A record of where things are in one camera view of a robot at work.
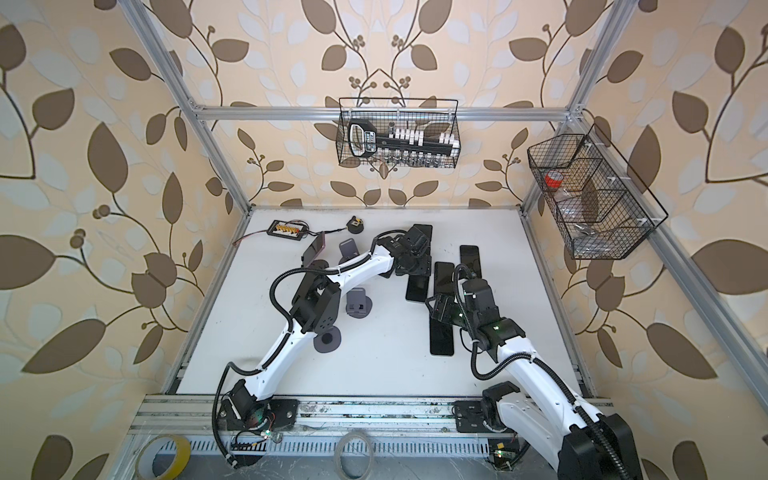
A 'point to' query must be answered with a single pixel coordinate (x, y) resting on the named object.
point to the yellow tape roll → (144, 458)
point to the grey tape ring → (337, 454)
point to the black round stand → (318, 264)
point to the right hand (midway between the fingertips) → (436, 306)
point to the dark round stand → (328, 340)
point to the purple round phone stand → (348, 250)
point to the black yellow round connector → (355, 225)
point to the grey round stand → (358, 304)
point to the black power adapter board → (296, 229)
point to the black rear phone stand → (426, 229)
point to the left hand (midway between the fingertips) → (427, 266)
